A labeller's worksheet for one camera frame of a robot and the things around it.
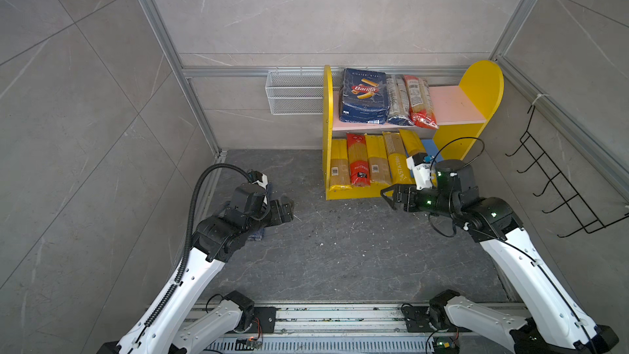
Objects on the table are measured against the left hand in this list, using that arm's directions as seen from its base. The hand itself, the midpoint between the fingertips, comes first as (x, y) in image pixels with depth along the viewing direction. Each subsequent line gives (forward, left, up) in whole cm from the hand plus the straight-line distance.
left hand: (280, 200), depth 70 cm
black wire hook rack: (-1, -79, +5) cm, 79 cm away
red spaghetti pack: (+24, -28, -10) cm, 38 cm away
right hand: (0, -32, +4) cm, 32 cm away
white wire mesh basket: (+52, -5, +3) cm, 52 cm away
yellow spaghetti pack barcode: (+20, -35, -10) cm, 42 cm away
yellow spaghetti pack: (+34, -52, -11) cm, 63 cm away
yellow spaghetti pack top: (+16, -20, -10) cm, 27 cm away
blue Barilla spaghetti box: (0, +10, -24) cm, 26 cm away
